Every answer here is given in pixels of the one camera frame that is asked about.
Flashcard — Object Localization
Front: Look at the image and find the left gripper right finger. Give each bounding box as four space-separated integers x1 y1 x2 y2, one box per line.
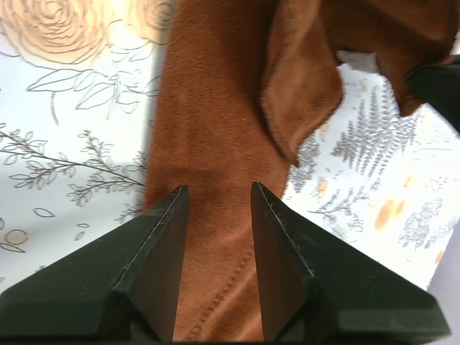
251 182 451 341

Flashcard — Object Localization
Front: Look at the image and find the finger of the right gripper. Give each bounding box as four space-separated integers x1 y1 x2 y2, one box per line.
405 54 460 130

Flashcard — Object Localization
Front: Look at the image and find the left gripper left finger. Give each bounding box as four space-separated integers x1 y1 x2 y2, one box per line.
1 185 189 341

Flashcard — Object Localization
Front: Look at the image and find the orange brown towel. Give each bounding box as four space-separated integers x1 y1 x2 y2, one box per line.
144 1 459 341

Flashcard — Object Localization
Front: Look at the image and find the floral table mat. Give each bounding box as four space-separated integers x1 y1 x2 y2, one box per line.
1 1 459 289

